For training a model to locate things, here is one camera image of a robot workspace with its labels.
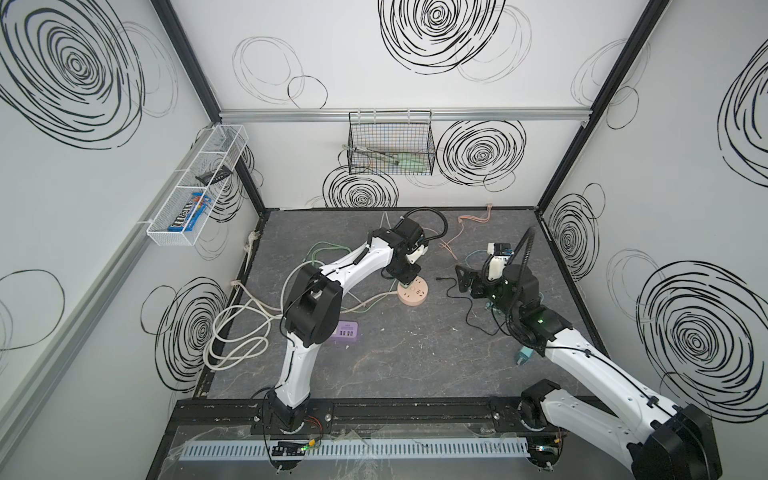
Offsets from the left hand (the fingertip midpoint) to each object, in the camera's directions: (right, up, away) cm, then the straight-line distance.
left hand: (411, 275), depth 92 cm
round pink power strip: (+1, -6, +2) cm, 7 cm away
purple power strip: (-19, -15, -7) cm, 26 cm away
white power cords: (-51, -16, -3) cm, 54 cm away
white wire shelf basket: (-59, +40, +2) cm, 72 cm away
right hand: (+15, +4, -13) cm, 20 cm away
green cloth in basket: (0, +34, -5) cm, 34 cm away
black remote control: (-53, +29, -11) cm, 62 cm away
